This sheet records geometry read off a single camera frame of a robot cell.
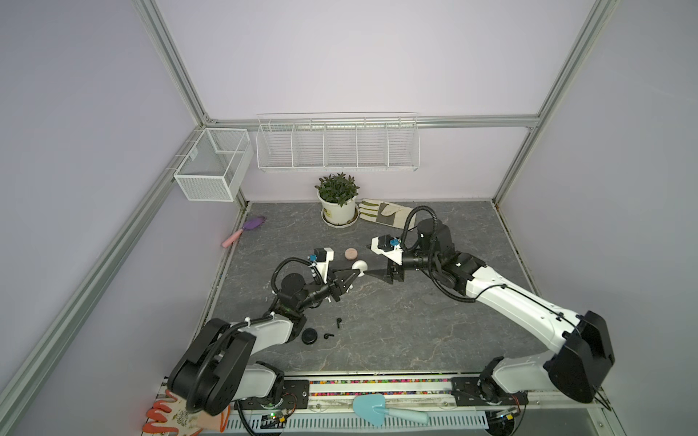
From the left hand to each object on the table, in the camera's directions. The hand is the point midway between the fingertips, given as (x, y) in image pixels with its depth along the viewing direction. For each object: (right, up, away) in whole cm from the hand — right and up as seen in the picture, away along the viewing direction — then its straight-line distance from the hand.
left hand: (358, 274), depth 77 cm
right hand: (+3, +5, -5) cm, 8 cm away
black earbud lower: (-10, -21, +7) cm, 24 cm away
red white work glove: (-49, -36, -8) cm, 61 cm away
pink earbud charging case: (-3, +4, +24) cm, 24 cm away
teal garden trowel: (+4, -35, -6) cm, 36 cm away
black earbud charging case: (-15, -20, +5) cm, 26 cm away
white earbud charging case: (+1, +3, 0) cm, 3 cm away
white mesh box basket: (-54, +37, +24) cm, 70 cm away
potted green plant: (-8, +26, +24) cm, 36 cm away
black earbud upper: (-7, -17, +10) cm, 20 cm away
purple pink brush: (-46, +15, +37) cm, 61 cm away
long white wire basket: (-7, +45, +21) cm, 50 cm away
